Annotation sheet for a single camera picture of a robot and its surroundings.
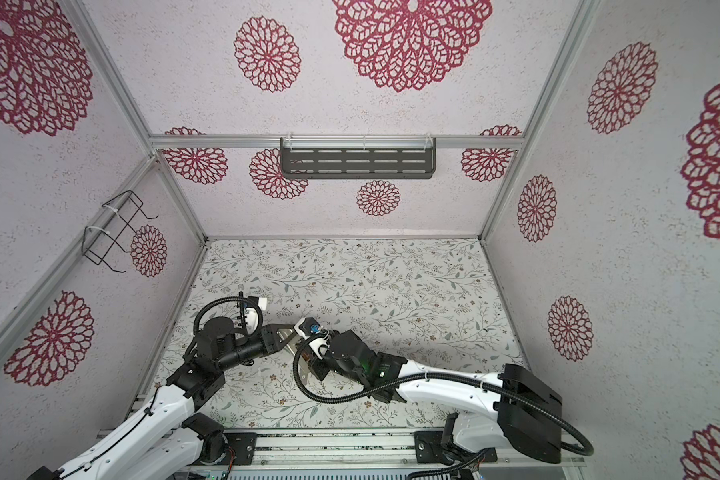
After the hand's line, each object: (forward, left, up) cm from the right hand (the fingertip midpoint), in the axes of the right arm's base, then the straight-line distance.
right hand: (300, 337), depth 71 cm
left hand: (+2, +1, -3) cm, 3 cm away
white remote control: (-1, +2, -1) cm, 3 cm away
